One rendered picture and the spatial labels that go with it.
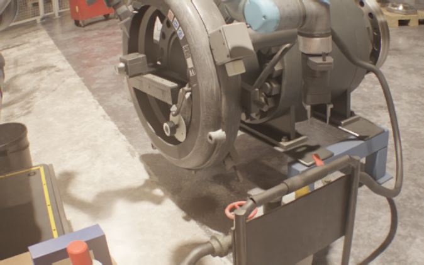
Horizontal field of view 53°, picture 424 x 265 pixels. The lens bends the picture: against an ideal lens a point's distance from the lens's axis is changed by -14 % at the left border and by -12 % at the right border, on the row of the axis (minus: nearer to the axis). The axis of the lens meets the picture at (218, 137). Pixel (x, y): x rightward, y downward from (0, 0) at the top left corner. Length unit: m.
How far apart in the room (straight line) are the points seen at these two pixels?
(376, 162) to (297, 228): 1.04
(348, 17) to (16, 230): 1.52
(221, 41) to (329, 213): 0.57
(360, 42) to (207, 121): 0.81
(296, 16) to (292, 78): 0.65
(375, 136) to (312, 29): 0.97
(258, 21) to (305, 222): 0.49
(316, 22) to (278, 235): 0.52
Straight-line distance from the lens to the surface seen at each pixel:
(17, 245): 1.44
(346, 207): 1.28
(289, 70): 1.74
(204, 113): 1.51
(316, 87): 1.25
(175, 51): 1.92
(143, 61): 1.84
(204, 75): 1.46
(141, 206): 2.10
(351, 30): 1.98
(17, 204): 1.65
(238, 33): 1.39
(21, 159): 2.14
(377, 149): 2.11
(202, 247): 1.07
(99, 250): 0.93
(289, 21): 1.13
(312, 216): 1.18
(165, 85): 1.67
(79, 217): 2.11
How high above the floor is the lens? 1.09
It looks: 24 degrees down
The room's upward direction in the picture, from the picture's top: 5 degrees counter-clockwise
